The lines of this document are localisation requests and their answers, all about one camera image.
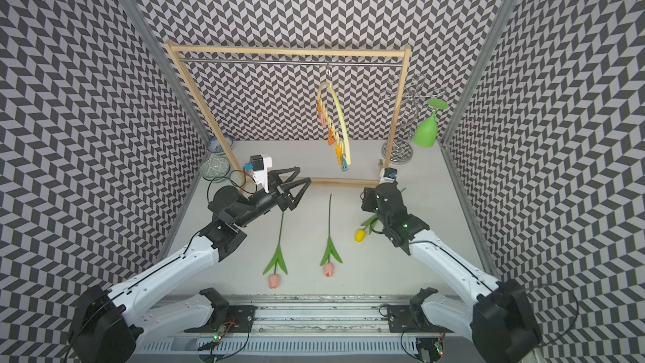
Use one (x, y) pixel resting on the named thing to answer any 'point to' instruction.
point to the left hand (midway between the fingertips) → (305, 178)
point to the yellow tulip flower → (360, 234)
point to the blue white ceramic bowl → (214, 146)
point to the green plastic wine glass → (426, 134)
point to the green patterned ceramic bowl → (214, 168)
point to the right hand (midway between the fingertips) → (369, 194)
